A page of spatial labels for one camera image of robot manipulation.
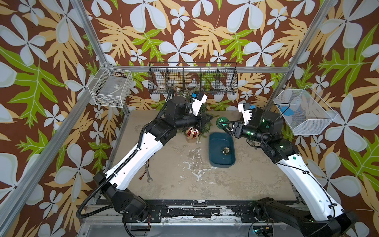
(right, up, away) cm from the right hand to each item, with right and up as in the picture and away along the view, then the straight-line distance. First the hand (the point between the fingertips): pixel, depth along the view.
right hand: (221, 124), depth 64 cm
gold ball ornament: (+10, -17, +29) cm, 35 cm away
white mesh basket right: (+52, +5, +14) cm, 54 cm away
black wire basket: (-23, +32, +35) cm, 53 cm away
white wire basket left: (-61, +22, +22) cm, 68 cm away
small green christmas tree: (-5, -2, +20) cm, 21 cm away
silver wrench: (-38, -32, +23) cm, 54 cm away
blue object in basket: (+44, +7, +20) cm, 49 cm away
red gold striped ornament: (-13, -4, +6) cm, 15 cm away
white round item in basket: (-12, +26, +35) cm, 45 cm away
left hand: (-4, +4, -2) cm, 6 cm away
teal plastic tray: (+7, -16, +30) cm, 35 cm away
